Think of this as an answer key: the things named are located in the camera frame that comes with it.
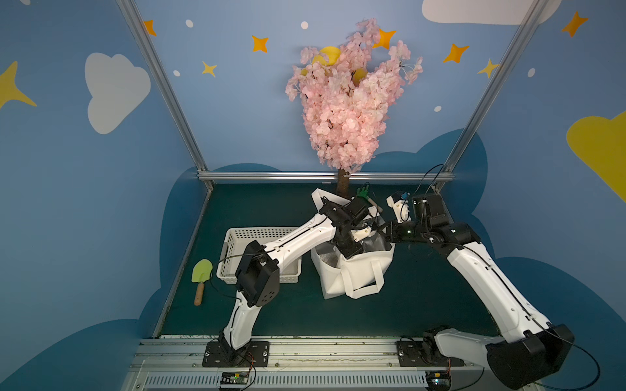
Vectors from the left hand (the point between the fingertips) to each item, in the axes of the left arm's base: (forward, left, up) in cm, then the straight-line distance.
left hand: (352, 247), depth 84 cm
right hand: (+2, -8, +11) cm, 14 cm away
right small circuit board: (-36, -25, -15) cm, 47 cm away
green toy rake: (+39, -10, -14) cm, 42 cm away
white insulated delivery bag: (-11, -1, +2) cm, 12 cm away
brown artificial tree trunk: (+32, +2, +2) cm, 32 cm away
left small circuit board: (-37, +36, -15) cm, 54 cm away
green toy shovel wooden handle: (-13, +54, -12) cm, 57 cm away
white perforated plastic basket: (+9, +46, -12) cm, 48 cm away
